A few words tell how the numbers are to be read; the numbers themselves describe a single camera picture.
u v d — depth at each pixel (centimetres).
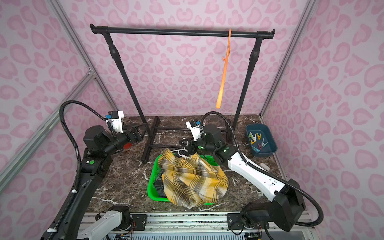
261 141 103
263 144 101
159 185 77
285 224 41
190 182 69
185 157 72
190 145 63
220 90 53
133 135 60
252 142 100
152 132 107
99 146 50
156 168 82
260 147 100
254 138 103
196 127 63
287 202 39
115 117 58
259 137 106
